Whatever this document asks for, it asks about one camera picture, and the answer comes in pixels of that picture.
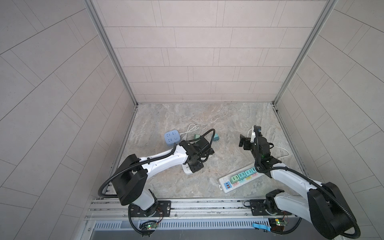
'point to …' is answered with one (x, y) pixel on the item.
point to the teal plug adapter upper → (216, 138)
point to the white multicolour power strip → (229, 183)
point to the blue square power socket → (172, 137)
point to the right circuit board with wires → (277, 224)
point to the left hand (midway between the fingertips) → (200, 163)
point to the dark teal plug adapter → (241, 176)
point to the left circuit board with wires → (149, 224)
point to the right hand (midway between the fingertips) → (246, 135)
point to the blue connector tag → (262, 226)
